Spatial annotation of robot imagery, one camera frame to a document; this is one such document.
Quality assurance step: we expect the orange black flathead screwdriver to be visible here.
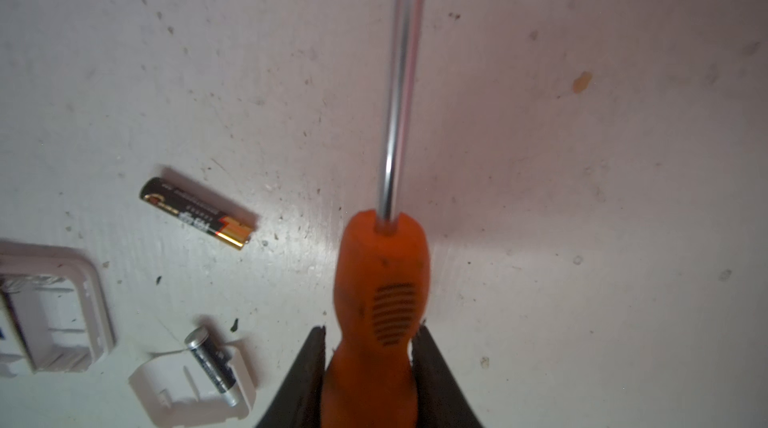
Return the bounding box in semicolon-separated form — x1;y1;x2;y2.
320;0;430;427

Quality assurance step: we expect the white battery cover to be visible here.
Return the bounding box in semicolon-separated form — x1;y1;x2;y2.
128;345;256;427

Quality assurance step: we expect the white air conditioner remote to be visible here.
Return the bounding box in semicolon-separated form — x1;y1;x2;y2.
1;240;115;378

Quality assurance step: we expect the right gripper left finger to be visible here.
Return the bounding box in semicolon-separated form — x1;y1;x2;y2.
256;326;326;428

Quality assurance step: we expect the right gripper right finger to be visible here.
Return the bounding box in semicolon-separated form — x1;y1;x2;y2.
411;324;482;428

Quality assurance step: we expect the black gold AAA battery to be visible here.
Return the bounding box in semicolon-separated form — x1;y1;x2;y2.
139;177;254;250

